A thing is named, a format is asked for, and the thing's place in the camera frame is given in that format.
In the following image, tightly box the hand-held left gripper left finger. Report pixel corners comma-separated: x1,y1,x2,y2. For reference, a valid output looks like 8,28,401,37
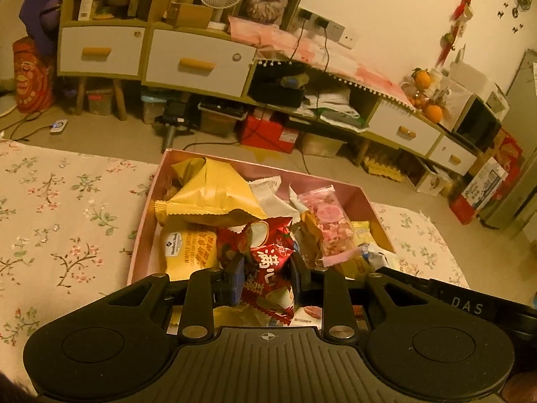
105,254,246,344

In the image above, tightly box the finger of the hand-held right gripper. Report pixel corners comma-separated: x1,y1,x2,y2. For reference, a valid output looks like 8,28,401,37
375,266,435,292

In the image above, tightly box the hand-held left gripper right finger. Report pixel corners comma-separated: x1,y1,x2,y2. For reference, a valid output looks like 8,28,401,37
289,252,424,342

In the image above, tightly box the small brown snack packet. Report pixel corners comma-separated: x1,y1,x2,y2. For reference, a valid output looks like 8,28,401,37
294,212,326,269

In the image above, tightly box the red snack packet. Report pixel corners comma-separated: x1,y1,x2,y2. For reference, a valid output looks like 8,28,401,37
241,216,296,326
216,226,252,263

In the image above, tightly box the clear packet blue print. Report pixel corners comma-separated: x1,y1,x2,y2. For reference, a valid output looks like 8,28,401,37
363,245,399,267

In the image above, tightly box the small bright yellow packet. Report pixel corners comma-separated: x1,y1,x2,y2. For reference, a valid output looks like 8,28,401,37
350,220,378,248

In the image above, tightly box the pink candy bag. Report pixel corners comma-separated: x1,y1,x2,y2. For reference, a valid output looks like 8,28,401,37
297,185,363,267

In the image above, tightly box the white snack packet grey text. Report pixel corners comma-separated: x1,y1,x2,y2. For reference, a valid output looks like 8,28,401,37
247,175,294,219

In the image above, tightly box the pink cardboard box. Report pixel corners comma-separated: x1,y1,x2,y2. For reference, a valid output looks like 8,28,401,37
126,148,398,328

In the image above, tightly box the small decorated box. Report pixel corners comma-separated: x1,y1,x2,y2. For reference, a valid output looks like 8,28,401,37
414,163,453,197

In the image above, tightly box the yellow egg carton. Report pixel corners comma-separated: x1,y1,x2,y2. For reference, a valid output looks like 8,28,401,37
363,153,407,182

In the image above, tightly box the large red printed carton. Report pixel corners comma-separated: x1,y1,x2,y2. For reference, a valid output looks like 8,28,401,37
449,128,525,224

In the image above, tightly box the white cabinet drawer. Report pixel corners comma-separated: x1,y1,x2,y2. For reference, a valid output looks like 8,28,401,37
58,25,147,77
143,29,256,97
429,134,479,176
368,98,443,156

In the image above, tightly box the clear plastic storage box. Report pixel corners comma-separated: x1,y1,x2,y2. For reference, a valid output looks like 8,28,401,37
300,132,347,159

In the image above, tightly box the low wooden cabinet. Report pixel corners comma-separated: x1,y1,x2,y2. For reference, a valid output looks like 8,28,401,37
247,56,481,177

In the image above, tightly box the black microwave oven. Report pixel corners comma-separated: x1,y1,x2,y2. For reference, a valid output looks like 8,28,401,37
455,94,503,148

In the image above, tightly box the stack of papers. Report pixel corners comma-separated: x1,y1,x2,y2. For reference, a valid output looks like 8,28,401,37
300,88,370,131

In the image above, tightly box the grey refrigerator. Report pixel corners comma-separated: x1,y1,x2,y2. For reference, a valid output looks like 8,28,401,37
478,48,537,231

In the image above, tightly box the storage container blue lid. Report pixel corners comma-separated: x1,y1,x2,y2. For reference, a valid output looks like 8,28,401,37
140,94,168,124

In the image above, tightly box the black bag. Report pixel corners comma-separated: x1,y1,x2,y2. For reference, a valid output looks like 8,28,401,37
247,62,309,109

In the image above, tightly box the white appliance box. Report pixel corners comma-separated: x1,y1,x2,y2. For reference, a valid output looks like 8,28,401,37
449,61,496,112

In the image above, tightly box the pink table runner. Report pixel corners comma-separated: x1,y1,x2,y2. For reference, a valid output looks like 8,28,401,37
229,16,416,107

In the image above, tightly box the small cardboard box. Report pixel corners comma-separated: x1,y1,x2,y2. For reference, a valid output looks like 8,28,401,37
167,2,214,30

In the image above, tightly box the wooden shelf cabinet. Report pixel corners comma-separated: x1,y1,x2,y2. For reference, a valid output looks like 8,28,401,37
56,0,257,98

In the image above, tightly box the red hanging decoration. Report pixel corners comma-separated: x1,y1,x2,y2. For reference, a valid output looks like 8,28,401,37
436,0,485,68

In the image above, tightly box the red printed bag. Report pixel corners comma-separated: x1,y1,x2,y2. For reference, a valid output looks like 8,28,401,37
12,37,57,114

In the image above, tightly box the purple fabric bundle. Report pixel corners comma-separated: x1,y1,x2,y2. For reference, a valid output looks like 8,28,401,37
19,0,65,57

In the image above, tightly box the wall socket panel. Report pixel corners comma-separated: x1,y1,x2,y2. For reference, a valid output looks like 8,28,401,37
296,7,357,49

